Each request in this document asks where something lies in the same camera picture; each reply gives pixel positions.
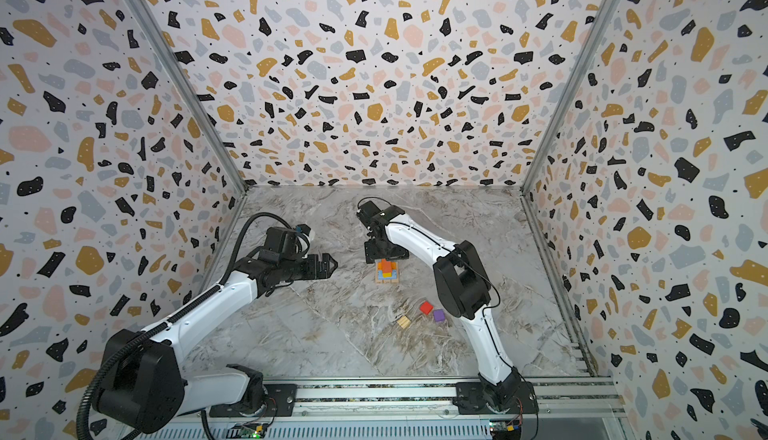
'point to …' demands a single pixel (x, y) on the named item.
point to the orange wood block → (379, 266)
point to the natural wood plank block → (388, 281)
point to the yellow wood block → (387, 274)
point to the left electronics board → (247, 430)
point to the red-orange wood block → (386, 266)
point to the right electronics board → (505, 429)
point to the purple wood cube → (439, 315)
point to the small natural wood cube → (404, 322)
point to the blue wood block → (381, 277)
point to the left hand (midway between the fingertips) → (324, 260)
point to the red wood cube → (426, 307)
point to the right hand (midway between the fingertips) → (378, 252)
